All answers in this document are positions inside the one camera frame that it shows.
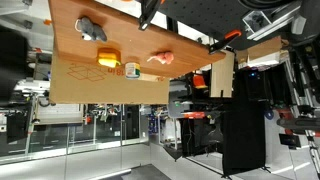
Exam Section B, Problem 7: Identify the black clamp with orange handle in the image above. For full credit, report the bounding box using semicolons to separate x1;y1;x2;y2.
208;29;243;56

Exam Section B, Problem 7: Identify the white labelled tin can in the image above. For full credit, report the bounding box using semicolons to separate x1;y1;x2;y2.
124;61;142;80

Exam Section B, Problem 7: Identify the black fabric screen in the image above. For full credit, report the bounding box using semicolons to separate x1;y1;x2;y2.
221;66;268;178

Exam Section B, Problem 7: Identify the orange red small object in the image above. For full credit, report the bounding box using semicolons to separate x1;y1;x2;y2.
192;74;209;90

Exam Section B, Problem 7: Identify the grey mouse plush toy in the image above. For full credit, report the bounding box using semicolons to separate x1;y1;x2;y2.
74;16;109;43

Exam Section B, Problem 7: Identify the yellow orange plastic cup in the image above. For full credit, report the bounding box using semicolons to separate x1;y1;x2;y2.
96;47;122;69

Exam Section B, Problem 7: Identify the pink rabbit plush toy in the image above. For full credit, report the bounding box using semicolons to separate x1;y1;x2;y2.
146;50;175;66

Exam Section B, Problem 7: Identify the white grey equipment box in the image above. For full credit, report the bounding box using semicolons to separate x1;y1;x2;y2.
242;0;303;42

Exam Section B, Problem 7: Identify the large flat cardboard sheet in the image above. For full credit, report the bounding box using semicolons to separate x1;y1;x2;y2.
48;52;171;106

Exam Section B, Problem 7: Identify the black clamp with orange trigger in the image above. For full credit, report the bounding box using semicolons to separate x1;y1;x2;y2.
137;0;165;32

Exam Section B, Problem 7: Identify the brown cardboard box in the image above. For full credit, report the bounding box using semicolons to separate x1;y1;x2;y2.
235;35;284;69

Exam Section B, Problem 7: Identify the red flat bar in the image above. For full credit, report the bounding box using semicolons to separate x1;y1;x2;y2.
181;111;207;120

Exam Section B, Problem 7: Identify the light wooden panel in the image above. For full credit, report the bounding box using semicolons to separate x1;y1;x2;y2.
209;49;236;99

